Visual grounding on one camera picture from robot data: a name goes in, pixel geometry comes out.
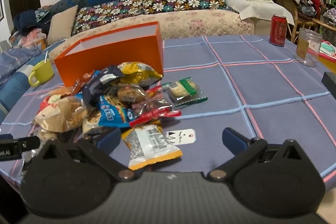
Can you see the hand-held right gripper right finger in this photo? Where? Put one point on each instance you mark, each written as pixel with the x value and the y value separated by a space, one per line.
pixel 234 140

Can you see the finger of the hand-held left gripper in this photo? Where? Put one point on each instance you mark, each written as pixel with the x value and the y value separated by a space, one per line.
pixel 31 143

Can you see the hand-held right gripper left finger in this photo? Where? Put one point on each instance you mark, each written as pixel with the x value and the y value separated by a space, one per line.
pixel 109 138

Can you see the blue rainbow cookie packet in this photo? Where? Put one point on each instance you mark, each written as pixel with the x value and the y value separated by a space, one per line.
pixel 113 113

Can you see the yellow snack bag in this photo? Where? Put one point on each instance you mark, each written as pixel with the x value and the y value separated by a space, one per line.
pixel 139 73

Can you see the orange cardboard box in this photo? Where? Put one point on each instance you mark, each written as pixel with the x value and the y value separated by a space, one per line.
pixel 118 56

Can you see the beige chocolate chip cookie packet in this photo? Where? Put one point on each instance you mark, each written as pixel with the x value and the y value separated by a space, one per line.
pixel 92 121

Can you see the white orange-edged snack packet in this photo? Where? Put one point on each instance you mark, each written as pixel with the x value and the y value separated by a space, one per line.
pixel 149 142

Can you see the beige translucent snack bag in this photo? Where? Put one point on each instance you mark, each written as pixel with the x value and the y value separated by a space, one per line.
pixel 60 113

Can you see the brown round cookie packet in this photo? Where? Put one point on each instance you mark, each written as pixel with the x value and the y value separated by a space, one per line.
pixel 128 94

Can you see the red transparent snack packet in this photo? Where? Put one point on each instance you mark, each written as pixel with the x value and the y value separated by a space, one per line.
pixel 151 109

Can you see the small white printed card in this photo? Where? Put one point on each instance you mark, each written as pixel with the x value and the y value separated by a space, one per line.
pixel 181 137

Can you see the blue sandwich cookie packet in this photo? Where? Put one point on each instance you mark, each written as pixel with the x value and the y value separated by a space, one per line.
pixel 102 82

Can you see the purple plaid tablecloth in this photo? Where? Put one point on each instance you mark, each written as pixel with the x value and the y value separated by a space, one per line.
pixel 262 87

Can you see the blue rolled cushion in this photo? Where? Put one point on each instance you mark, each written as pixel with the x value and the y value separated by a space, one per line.
pixel 13 85

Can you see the yellow-green mug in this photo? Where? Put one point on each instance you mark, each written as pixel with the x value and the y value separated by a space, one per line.
pixel 43 71

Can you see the green wrapped cracker packet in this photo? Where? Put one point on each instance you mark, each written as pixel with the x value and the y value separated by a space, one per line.
pixel 181 90

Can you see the blue plaid blanket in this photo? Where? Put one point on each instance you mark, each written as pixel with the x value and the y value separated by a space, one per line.
pixel 15 58

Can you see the metal spoon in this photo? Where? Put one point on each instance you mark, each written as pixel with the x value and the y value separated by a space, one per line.
pixel 46 56

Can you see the black box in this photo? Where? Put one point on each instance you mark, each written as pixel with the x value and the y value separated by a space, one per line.
pixel 330 83

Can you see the red soda can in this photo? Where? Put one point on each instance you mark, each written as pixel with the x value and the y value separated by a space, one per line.
pixel 278 31

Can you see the clear glass jar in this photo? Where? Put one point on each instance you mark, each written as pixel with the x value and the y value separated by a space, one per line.
pixel 308 48

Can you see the beige pillow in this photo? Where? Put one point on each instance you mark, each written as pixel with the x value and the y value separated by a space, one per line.
pixel 61 26

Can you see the pile of clothes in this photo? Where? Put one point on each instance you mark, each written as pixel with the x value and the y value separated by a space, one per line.
pixel 29 22

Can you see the quilted floral sofa cover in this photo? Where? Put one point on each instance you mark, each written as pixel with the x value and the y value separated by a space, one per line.
pixel 197 24

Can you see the green white packet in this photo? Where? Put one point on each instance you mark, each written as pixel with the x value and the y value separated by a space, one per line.
pixel 327 47

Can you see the white cloth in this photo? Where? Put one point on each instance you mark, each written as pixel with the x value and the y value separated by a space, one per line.
pixel 257 7

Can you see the small framed picture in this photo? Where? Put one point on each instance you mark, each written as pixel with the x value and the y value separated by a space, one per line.
pixel 1 7

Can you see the wicker chair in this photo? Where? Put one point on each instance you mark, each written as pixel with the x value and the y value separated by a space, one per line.
pixel 291 7

